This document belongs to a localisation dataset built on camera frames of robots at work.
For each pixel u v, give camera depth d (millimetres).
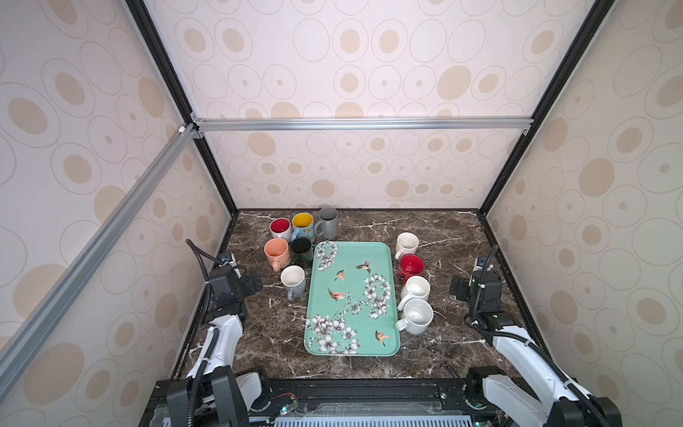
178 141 821
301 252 972
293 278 916
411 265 972
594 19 689
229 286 636
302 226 1020
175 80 799
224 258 723
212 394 407
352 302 921
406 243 1018
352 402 730
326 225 1058
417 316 875
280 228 1041
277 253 996
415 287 941
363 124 900
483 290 625
